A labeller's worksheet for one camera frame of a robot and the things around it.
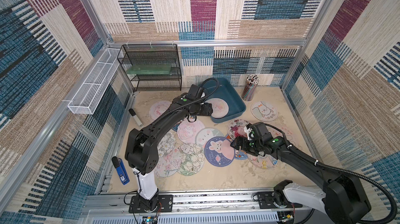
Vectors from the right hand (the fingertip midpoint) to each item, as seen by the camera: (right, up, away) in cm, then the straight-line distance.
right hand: (238, 149), depth 83 cm
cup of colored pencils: (+13, +39, +17) cm, 44 cm away
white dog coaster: (+23, +19, +24) cm, 39 cm away
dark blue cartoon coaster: (-36, +10, +16) cm, 41 cm away
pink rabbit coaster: (+34, +5, +12) cm, 37 cm away
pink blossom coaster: (-37, -9, +2) cm, 38 cm away
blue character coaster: (+1, -4, +4) cm, 6 cm away
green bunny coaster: (-18, +5, +13) cm, 23 cm away
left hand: (-15, +20, +4) cm, 26 cm away
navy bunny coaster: (-10, -3, +6) cm, 12 cm away
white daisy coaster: (-40, 0, +9) cm, 41 cm away
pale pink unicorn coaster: (-7, +21, +25) cm, 34 cm away
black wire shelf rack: (-51, +55, +17) cm, 77 cm away
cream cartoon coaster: (+13, -7, +2) cm, 15 cm away
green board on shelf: (-51, +44, +12) cm, 69 cm away
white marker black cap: (-64, +18, +19) cm, 69 cm away
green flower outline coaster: (-26, -7, +4) cm, 27 cm away
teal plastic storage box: (-2, +34, +35) cm, 49 cm away
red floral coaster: (+2, +8, +16) cm, 18 cm away
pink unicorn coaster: (-29, +7, +15) cm, 33 cm away
